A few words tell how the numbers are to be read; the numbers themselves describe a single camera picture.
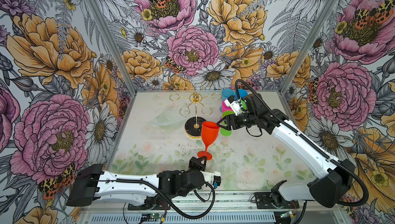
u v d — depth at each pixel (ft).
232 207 2.41
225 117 2.17
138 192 1.62
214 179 2.03
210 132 2.33
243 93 3.26
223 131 3.26
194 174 1.76
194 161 2.12
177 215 1.70
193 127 3.16
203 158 2.39
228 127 2.14
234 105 2.23
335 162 1.35
